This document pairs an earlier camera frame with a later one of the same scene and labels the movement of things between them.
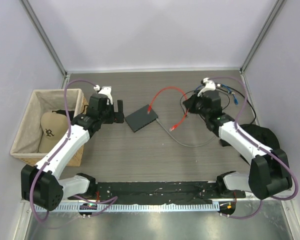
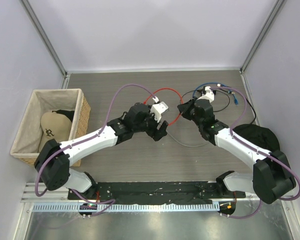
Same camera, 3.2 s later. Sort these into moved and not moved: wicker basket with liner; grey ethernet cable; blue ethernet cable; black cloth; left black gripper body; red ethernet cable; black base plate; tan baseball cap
Moved: red ethernet cable; left black gripper body
Not moved: wicker basket with liner; grey ethernet cable; black base plate; tan baseball cap; black cloth; blue ethernet cable
